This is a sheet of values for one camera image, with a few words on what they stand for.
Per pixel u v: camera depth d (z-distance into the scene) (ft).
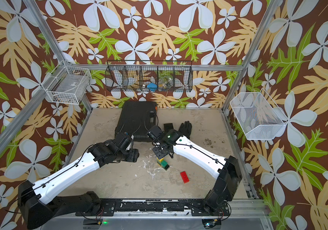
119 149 1.86
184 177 2.74
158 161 2.78
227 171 1.34
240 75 3.21
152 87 3.08
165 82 3.23
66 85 2.78
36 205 1.23
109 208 2.42
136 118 3.43
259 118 2.58
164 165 2.78
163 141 1.74
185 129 3.43
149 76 3.23
